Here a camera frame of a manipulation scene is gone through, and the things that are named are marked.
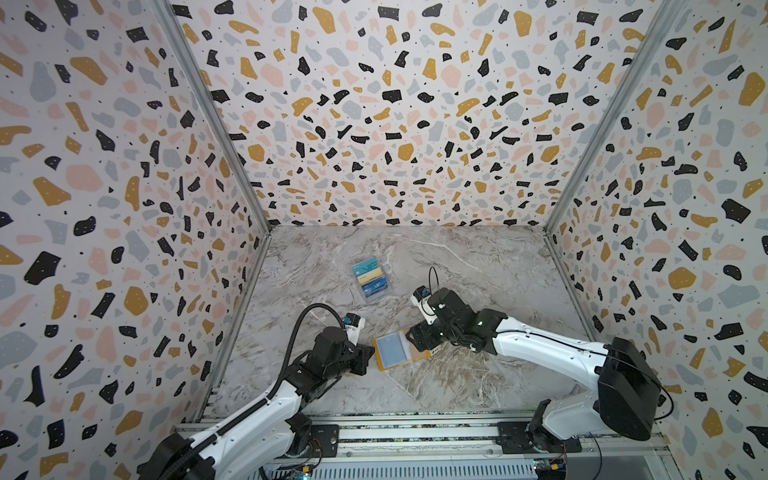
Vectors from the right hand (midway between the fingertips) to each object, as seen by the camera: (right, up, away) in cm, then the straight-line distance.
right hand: (413, 326), depth 81 cm
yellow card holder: (-5, -8, +7) cm, 12 cm away
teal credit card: (-15, +15, +21) cm, 30 cm away
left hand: (-9, -6, +1) cm, 11 cm away
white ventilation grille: (+24, -32, -9) cm, 41 cm away
